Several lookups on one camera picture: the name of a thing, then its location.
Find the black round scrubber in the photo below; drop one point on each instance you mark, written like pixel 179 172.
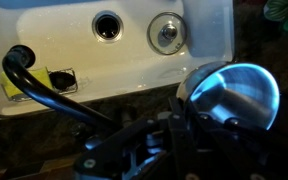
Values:
pixel 62 80

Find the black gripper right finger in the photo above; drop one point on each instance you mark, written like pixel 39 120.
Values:
pixel 250 153

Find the glass pot lid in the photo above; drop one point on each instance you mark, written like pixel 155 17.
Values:
pixel 166 33

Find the round-leaf plant in white pot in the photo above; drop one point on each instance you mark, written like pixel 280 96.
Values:
pixel 282 13

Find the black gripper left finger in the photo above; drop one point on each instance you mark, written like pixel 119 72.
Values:
pixel 182 140

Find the black kitchen faucet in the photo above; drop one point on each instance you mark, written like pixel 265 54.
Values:
pixel 47 93

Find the yellow sponge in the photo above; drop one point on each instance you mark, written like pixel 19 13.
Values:
pixel 9 85

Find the white kitchen sink basin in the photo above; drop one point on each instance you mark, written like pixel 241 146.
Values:
pixel 117 63

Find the small silver metal bowl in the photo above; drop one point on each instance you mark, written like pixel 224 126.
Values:
pixel 237 93

